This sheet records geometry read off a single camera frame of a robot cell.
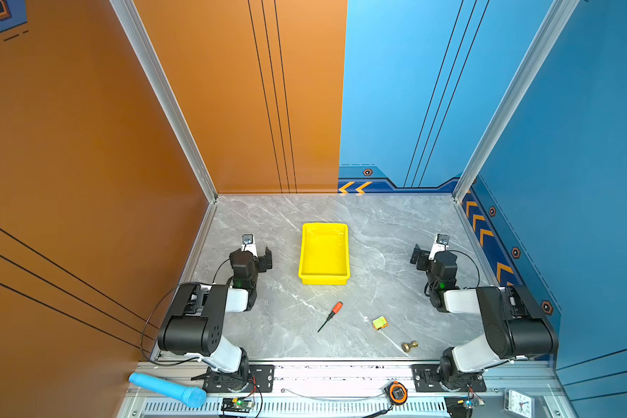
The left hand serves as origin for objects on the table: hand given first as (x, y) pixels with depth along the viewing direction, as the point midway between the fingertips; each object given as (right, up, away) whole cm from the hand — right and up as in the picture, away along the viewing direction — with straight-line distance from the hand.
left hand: (253, 246), depth 94 cm
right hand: (+64, 0, -1) cm, 64 cm away
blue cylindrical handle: (-9, -37, -26) cm, 46 cm away
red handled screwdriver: (+30, -20, -9) cm, 37 cm away
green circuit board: (+2, -41, -23) cm, 47 cm away
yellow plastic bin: (+26, -4, +9) cm, 28 cm away
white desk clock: (+77, -39, -26) cm, 90 cm away
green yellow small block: (+44, -23, -12) cm, 51 cm away
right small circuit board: (+66, -39, -25) cm, 81 cm away
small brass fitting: (+51, -28, -17) cm, 61 cm away
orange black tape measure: (+46, -36, -25) cm, 64 cm away
